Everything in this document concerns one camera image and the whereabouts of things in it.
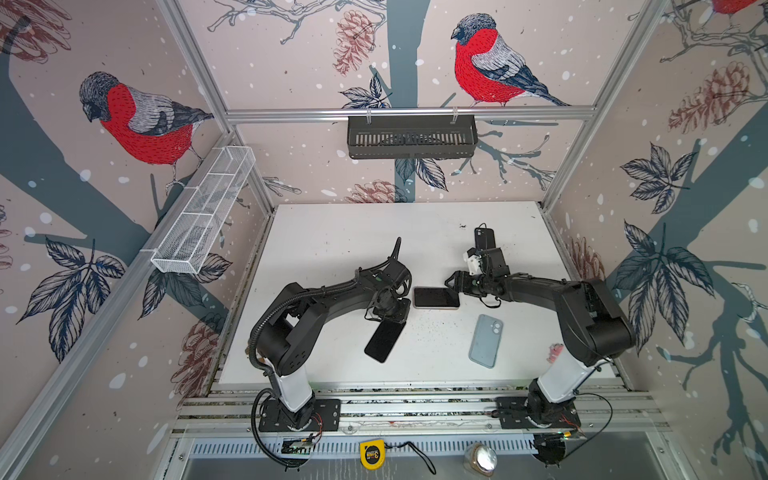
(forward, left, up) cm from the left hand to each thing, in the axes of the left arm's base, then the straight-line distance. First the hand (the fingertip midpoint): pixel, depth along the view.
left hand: (405, 318), depth 88 cm
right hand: (+11, -16, -2) cm, 19 cm away
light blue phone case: (-5, -24, -5) cm, 25 cm away
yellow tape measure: (-32, +9, -1) cm, 34 cm away
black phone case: (+33, -31, -2) cm, 46 cm away
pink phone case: (+7, -11, -2) cm, 14 cm away
